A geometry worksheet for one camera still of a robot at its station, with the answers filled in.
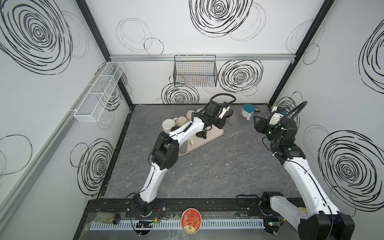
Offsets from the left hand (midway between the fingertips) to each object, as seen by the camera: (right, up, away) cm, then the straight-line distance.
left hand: (227, 120), depth 91 cm
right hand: (+11, +2, -15) cm, 19 cm away
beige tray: (-19, -15, +6) cm, 25 cm away
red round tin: (-22, -46, -23) cm, 56 cm away
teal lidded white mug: (+19, +7, +18) cm, 27 cm away
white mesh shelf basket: (-71, +8, -17) cm, 73 cm away
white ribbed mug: (-38, -3, +8) cm, 39 cm away
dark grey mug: (+1, +2, -6) cm, 6 cm away
